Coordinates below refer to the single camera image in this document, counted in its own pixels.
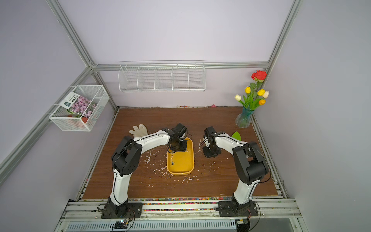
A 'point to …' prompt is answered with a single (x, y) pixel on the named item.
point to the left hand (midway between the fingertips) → (184, 150)
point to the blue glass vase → (243, 120)
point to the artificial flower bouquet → (255, 97)
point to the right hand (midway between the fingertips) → (208, 153)
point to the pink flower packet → (79, 105)
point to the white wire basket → (61, 119)
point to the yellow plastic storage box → (181, 163)
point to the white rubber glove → (142, 131)
